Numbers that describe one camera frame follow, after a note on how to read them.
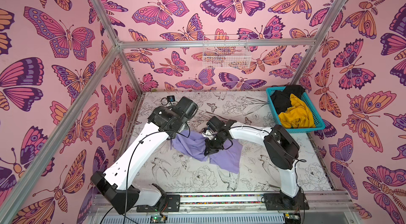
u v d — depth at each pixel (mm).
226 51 958
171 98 605
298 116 936
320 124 914
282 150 522
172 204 730
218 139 765
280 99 1062
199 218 703
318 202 745
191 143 833
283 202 656
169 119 441
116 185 378
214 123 756
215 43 947
